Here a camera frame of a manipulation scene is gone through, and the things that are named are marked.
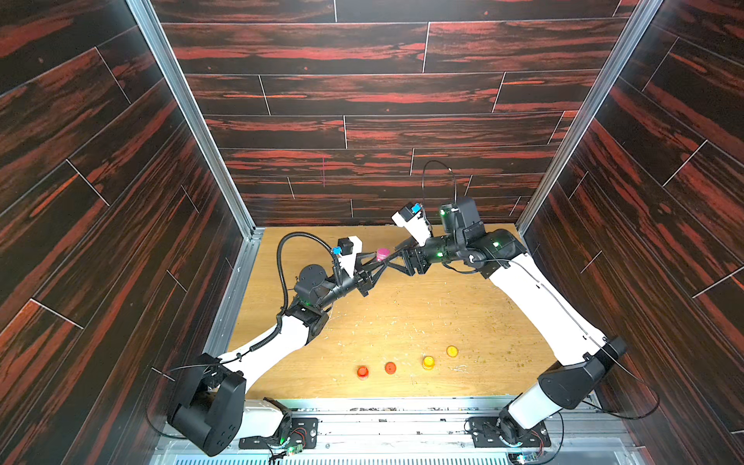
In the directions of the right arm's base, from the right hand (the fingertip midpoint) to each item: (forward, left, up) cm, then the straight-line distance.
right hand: (398, 250), depth 71 cm
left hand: (-2, +3, -1) cm, 4 cm away
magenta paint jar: (-3, +4, +2) cm, 5 cm away
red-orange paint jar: (-20, +9, -32) cm, 39 cm away
